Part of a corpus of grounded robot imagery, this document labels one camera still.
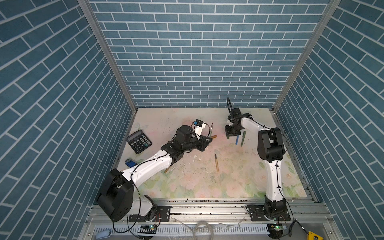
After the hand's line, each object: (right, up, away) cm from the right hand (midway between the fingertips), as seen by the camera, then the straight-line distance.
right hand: (226, 133), depth 106 cm
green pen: (+12, -3, -1) cm, 12 cm away
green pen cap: (+1, -3, -2) cm, 4 cm away
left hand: (-13, -2, -28) cm, 31 cm away
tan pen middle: (-9, -17, -14) cm, 24 cm away
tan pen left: (-39, -21, -17) cm, 47 cm away
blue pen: (+6, -5, -4) cm, 9 cm away
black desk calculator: (-60, -5, -6) cm, 61 cm away
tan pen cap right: (-9, -2, -1) cm, 9 cm away
